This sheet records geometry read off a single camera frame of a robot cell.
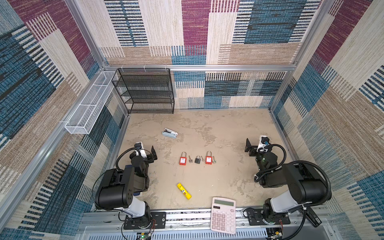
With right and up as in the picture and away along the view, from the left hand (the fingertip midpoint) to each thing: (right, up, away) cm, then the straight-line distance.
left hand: (144, 145), depth 90 cm
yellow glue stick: (+24, -23, -9) cm, 35 cm away
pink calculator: (+43, -32, -17) cm, 56 cm away
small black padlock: (+32, -9, +4) cm, 33 cm away
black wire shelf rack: (-5, +38, +19) cm, 42 cm away
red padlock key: (+42, -9, +4) cm, 43 cm away
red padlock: (+38, -8, +3) cm, 39 cm away
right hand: (+66, +4, -1) cm, 66 cm away
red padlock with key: (+23, -9, +2) cm, 24 cm away
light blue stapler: (+12, +7, +15) cm, 20 cm away
